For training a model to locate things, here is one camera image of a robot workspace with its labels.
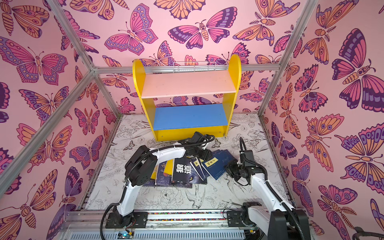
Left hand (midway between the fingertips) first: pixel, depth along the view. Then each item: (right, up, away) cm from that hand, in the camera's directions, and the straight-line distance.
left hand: (212, 154), depth 92 cm
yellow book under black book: (-25, -5, -10) cm, 27 cm away
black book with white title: (-17, -8, -9) cm, 21 cm away
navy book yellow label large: (+2, -5, -4) cm, 7 cm away
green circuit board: (-44, -36, -19) cm, 60 cm away
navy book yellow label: (-7, -3, -3) cm, 9 cm away
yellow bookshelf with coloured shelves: (-21, +36, +25) cm, 49 cm away
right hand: (+6, -4, -7) cm, 10 cm away
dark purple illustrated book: (-27, -11, -12) cm, 32 cm away
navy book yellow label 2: (-9, -6, -4) cm, 12 cm away
